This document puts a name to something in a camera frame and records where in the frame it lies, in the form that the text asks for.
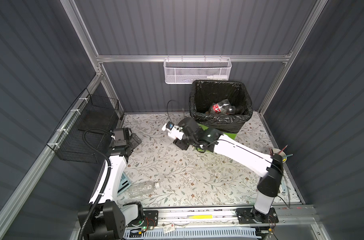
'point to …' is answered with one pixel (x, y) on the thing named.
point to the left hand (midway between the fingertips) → (129, 142)
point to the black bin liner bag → (204, 93)
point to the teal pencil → (288, 155)
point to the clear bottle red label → (223, 106)
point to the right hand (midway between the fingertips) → (178, 137)
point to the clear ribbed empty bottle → (143, 188)
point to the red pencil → (282, 149)
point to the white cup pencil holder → (276, 151)
